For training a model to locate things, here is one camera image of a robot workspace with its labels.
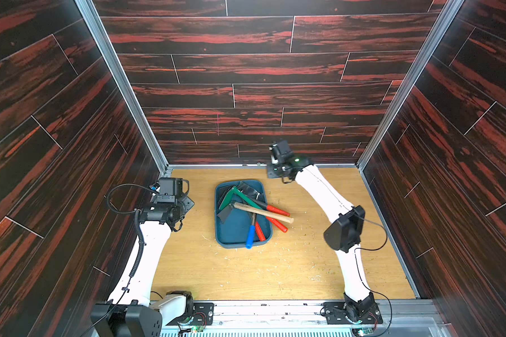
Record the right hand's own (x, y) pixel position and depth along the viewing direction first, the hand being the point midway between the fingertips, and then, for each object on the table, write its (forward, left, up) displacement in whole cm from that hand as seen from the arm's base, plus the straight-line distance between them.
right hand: (277, 168), depth 92 cm
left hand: (-21, +35, +1) cm, 41 cm away
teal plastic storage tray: (-15, +17, -19) cm, 30 cm away
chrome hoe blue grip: (-27, +10, -10) cm, 30 cm away
